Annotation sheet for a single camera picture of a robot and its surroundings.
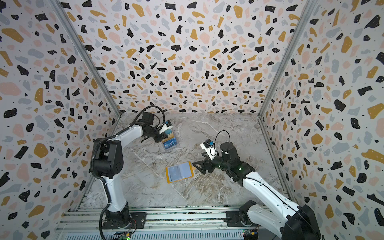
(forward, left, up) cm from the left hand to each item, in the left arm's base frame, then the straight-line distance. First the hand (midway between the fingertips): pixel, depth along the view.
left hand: (167, 132), depth 98 cm
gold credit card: (-1, -2, -3) cm, 4 cm away
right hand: (-24, -20, +12) cm, 34 cm away
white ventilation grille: (-54, 0, -9) cm, 55 cm away
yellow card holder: (-23, -8, -9) cm, 26 cm away
